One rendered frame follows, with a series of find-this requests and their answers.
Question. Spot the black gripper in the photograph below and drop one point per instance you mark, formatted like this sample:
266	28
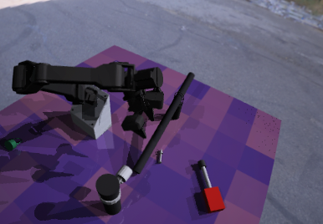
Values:
136	122

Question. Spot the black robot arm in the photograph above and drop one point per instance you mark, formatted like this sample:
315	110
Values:
30	77

